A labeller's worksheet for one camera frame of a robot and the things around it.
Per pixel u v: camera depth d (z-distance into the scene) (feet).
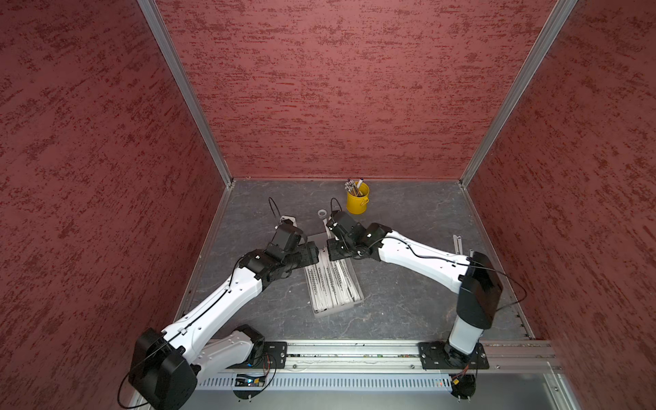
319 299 2.75
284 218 3.41
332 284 2.86
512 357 2.53
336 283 2.86
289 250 2.00
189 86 2.87
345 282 2.60
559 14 2.34
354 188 3.13
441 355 2.43
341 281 2.61
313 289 2.80
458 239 3.29
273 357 2.44
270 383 2.28
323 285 2.87
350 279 2.92
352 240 2.00
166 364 1.23
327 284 2.87
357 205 3.41
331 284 2.87
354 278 2.80
